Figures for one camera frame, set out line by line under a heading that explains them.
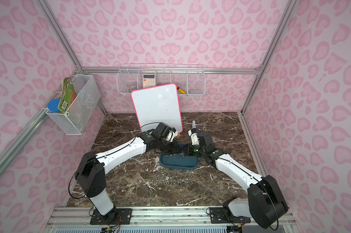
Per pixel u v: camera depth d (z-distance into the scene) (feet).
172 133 2.27
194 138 2.46
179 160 3.09
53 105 2.10
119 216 2.36
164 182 2.76
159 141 2.22
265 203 1.33
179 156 3.11
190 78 3.33
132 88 3.04
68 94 2.37
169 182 2.75
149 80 3.11
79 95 2.51
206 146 2.10
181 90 3.18
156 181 2.76
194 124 3.54
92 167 1.64
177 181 2.75
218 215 2.41
